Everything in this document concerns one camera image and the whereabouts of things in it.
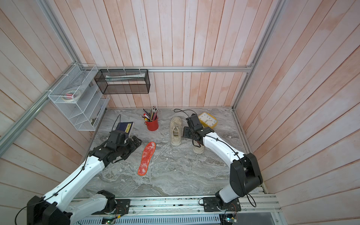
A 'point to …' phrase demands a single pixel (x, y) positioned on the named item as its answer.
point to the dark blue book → (124, 126)
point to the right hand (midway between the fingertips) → (187, 130)
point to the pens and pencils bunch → (151, 116)
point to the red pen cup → (152, 125)
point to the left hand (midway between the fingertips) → (138, 147)
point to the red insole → (148, 153)
